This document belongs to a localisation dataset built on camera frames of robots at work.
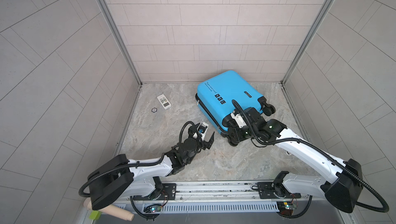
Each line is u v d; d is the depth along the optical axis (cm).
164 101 105
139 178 46
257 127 56
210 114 87
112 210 64
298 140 47
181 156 60
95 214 63
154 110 101
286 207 68
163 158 56
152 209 65
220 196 71
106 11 79
